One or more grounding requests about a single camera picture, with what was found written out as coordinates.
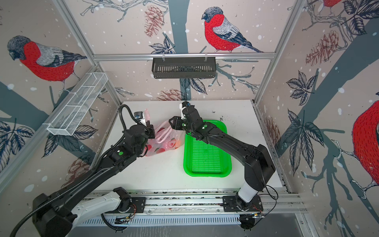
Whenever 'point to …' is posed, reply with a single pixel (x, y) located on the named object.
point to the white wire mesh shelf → (67, 120)
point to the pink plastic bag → (167, 138)
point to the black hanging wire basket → (183, 67)
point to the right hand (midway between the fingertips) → (172, 119)
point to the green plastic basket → (203, 160)
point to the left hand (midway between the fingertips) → (151, 119)
